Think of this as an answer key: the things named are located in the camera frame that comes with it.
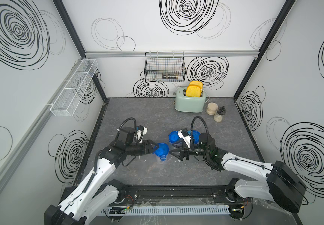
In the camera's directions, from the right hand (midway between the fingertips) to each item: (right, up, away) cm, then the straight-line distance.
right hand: (171, 150), depth 72 cm
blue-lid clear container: (-5, -1, +3) cm, 6 cm away
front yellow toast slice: (+17, +34, +25) cm, 46 cm away
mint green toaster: (+11, +26, +33) cm, 43 cm away
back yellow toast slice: (+20, +41, +28) cm, 53 cm away
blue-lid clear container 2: (+2, +5, +8) cm, 10 cm away
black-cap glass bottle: (+37, +16, +32) cm, 52 cm away
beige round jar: (+32, +22, +33) cm, 51 cm away
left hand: (-8, +1, 0) cm, 8 cm away
